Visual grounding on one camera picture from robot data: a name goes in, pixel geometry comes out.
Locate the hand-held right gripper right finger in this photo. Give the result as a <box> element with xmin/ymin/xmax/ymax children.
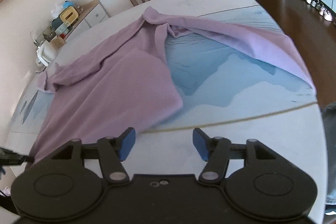
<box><xmin>192</xmin><ymin>128</ymin><xmax>277</xmax><ymax>185</ymax></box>

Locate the blue and white printed tablecloth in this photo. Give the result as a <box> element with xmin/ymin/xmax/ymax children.
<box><xmin>4</xmin><ymin>0</ymin><xmax>328</xmax><ymax>216</ymax></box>

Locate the dark grey cloth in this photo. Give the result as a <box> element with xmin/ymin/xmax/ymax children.
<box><xmin>322</xmin><ymin>101</ymin><xmax>336</xmax><ymax>215</ymax></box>

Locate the row of shoes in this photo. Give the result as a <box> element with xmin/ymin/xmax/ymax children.
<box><xmin>303</xmin><ymin>0</ymin><xmax>336</xmax><ymax>22</ymax></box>

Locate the white plastic jug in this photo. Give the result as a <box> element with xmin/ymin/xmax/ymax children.
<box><xmin>35</xmin><ymin>42</ymin><xmax>57</xmax><ymax>67</ymax></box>

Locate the yellow tissue box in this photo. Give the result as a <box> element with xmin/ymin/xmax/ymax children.
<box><xmin>60</xmin><ymin>9</ymin><xmax>79</xmax><ymax>23</ymax></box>

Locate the wooden sideboard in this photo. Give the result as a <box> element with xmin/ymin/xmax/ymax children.
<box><xmin>34</xmin><ymin>0</ymin><xmax>110</xmax><ymax>56</ymax></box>

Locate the purple sweater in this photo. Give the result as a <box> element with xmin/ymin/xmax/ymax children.
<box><xmin>29</xmin><ymin>6</ymin><xmax>317</xmax><ymax>164</ymax></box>

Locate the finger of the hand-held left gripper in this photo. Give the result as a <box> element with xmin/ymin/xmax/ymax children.
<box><xmin>0</xmin><ymin>147</ymin><xmax>35</xmax><ymax>166</ymax></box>

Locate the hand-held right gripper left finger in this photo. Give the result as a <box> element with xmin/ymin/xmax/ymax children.
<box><xmin>51</xmin><ymin>127</ymin><xmax>136</xmax><ymax>184</ymax></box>

